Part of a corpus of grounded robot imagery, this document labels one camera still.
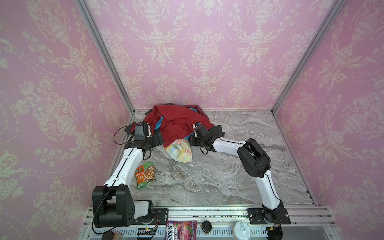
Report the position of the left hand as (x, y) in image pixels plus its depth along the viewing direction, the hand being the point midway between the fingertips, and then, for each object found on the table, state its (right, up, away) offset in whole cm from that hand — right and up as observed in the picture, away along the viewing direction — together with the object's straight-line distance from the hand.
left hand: (156, 138), depth 86 cm
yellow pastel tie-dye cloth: (+14, -8, +7) cm, 17 cm away
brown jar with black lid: (-12, -38, -25) cm, 47 cm away
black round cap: (+28, -35, -24) cm, 51 cm away
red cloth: (+10, +9, +11) cm, 18 cm away
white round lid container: (+43, -39, -20) cm, 62 cm away
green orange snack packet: (-6, -20, -1) cm, 21 cm away
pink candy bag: (+18, -40, -19) cm, 48 cm away
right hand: (+19, -1, +13) cm, 23 cm away
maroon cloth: (+25, +20, +26) cm, 41 cm away
